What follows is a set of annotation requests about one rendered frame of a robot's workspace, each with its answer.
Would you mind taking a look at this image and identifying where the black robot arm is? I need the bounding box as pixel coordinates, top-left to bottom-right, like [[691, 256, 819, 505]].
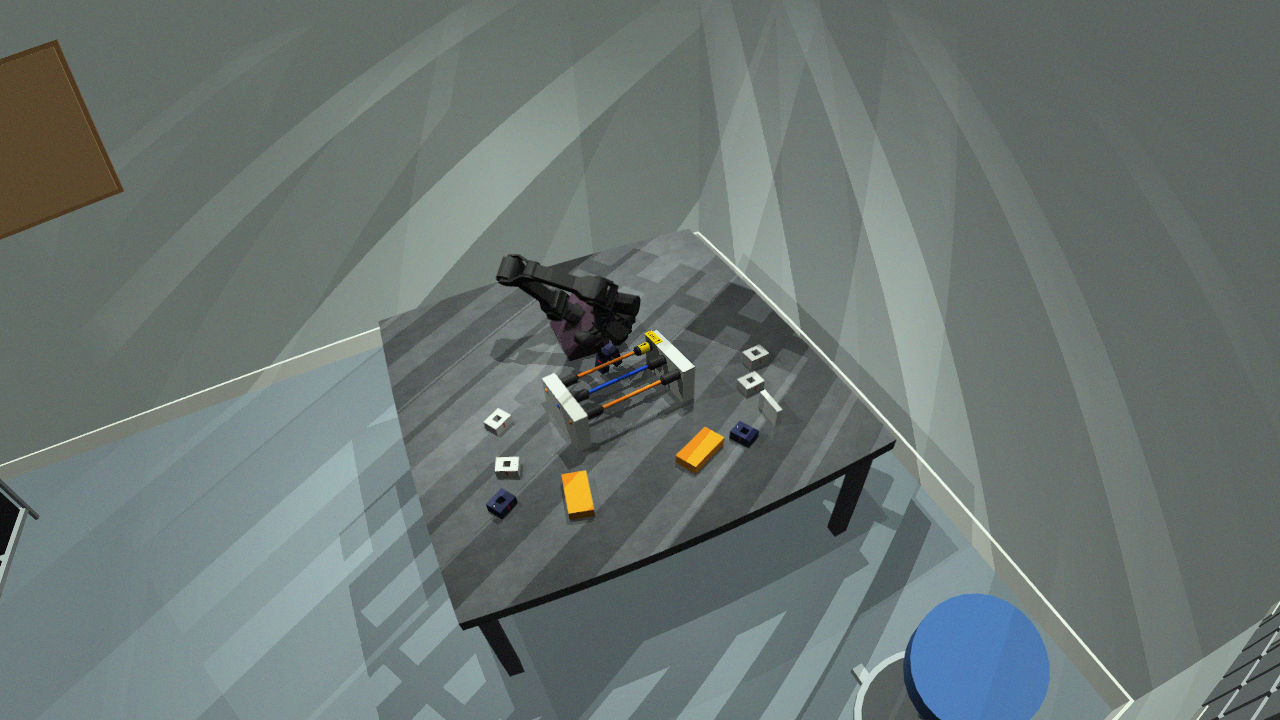
[[497, 254, 640, 346]]

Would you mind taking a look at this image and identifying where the orange rectangular block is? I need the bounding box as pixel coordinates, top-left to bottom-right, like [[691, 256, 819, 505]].
[[675, 427, 724, 473], [562, 471, 595, 520]]

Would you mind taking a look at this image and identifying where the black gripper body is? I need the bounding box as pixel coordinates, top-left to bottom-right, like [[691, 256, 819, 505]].
[[573, 309, 636, 350]]

